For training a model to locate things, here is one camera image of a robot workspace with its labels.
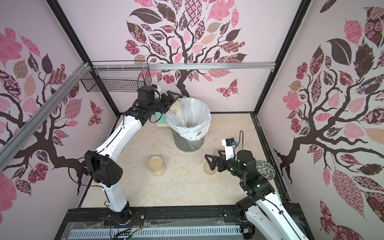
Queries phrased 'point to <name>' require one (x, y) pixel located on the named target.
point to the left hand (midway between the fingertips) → (177, 100)
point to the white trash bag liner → (194, 121)
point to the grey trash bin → (184, 144)
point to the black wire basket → (118, 76)
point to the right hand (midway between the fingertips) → (213, 153)
